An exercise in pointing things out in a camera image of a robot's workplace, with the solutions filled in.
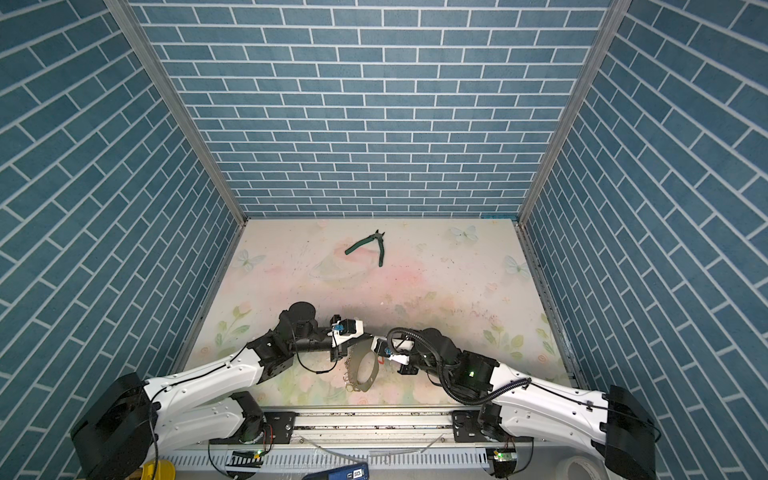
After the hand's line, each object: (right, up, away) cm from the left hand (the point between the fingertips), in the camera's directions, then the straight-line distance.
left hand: (369, 335), depth 75 cm
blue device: (-1, -27, -10) cm, 29 cm away
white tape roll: (+54, -29, -6) cm, 62 cm away
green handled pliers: (0, +26, +40) cm, 48 cm away
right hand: (+4, +1, -1) cm, 4 cm away
